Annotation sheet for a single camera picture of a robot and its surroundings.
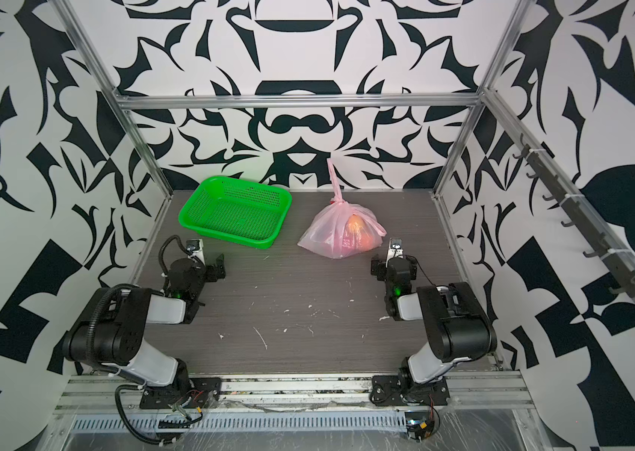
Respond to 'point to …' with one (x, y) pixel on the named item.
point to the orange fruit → (355, 225)
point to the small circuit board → (420, 425)
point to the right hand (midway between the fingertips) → (393, 251)
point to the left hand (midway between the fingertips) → (203, 252)
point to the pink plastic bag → (343, 229)
